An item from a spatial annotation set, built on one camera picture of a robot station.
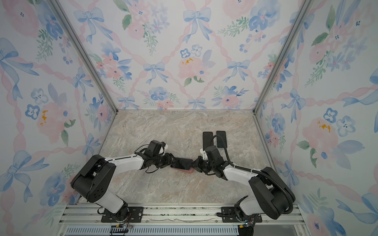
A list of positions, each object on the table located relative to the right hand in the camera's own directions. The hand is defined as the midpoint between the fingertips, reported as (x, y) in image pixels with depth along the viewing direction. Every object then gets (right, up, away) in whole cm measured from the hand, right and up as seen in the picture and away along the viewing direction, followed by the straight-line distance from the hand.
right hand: (188, 164), depth 85 cm
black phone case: (+14, +15, +23) cm, 30 cm away
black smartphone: (-5, -1, +6) cm, 7 cm away
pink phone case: (+1, -4, +1) cm, 4 cm away
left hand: (-8, +1, +5) cm, 9 cm away
